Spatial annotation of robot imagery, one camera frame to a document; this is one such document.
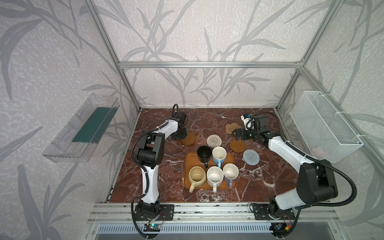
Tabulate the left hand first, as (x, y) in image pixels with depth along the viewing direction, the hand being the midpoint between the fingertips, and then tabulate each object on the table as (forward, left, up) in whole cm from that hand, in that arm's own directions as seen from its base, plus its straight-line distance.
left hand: (183, 132), depth 102 cm
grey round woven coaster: (-17, -44, -2) cm, 47 cm away
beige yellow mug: (-29, -10, -1) cm, 31 cm away
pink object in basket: (-23, -69, +20) cm, 76 cm away
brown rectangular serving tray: (-34, -25, -1) cm, 43 cm away
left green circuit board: (-53, +11, -3) cm, 55 cm away
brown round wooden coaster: (-9, -36, -2) cm, 38 cm away
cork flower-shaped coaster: (+7, -33, -4) cm, 34 cm away
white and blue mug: (-17, -23, +2) cm, 29 cm away
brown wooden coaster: (-4, -5, -3) cm, 7 cm away
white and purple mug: (-27, -30, 0) cm, 40 cm away
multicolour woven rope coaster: (-6, -21, -2) cm, 22 cm away
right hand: (-4, -35, +12) cm, 38 cm away
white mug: (-29, -20, -1) cm, 36 cm away
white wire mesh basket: (-23, -66, +32) cm, 77 cm away
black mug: (-18, -14, +3) cm, 23 cm away
